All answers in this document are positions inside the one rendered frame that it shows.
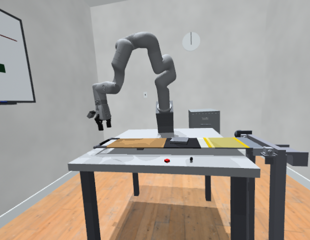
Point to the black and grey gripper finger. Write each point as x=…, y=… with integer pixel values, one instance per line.
x=99, y=123
x=108, y=123

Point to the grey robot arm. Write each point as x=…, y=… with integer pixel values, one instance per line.
x=158, y=62

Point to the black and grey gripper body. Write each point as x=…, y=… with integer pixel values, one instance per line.
x=103, y=111

